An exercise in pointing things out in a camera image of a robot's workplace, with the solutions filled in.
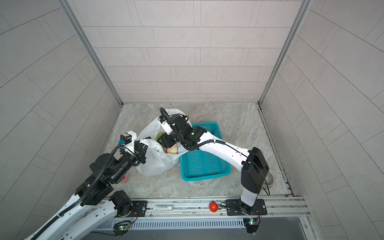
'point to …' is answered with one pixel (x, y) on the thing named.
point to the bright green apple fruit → (159, 135)
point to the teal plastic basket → (201, 164)
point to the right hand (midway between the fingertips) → (162, 138)
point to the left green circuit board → (121, 228)
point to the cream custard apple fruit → (172, 150)
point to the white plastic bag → (158, 162)
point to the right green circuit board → (251, 224)
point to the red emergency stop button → (213, 207)
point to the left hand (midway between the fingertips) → (153, 138)
